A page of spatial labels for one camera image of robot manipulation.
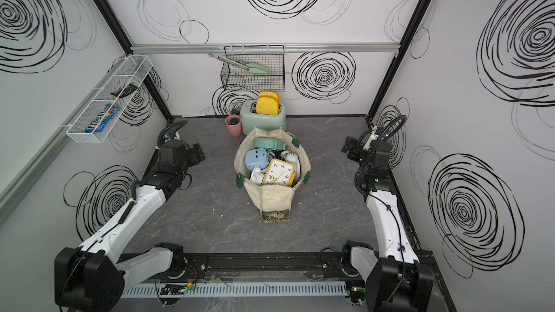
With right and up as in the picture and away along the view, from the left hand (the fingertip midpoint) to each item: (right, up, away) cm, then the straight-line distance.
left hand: (187, 148), depth 82 cm
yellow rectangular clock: (+35, -9, -3) cm, 36 cm away
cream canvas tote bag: (+33, -19, -8) cm, 39 cm away
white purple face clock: (+27, -10, -5) cm, 29 cm away
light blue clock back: (+25, -4, +3) cm, 25 cm away
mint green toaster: (+21, +13, +21) cm, 32 cm away
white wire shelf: (-29, +33, +10) cm, 45 cm away
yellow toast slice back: (+31, +25, +17) cm, 43 cm away
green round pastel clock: (+30, +2, +4) cm, 30 cm away
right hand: (+66, +3, -4) cm, 66 cm away
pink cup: (+13, +11, +23) cm, 28 cm away
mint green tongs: (+24, +34, +10) cm, 43 cm away
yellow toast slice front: (+30, +19, +17) cm, 39 cm away
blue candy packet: (-25, +11, -10) cm, 29 cm away
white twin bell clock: (+40, -4, +2) cm, 41 cm away
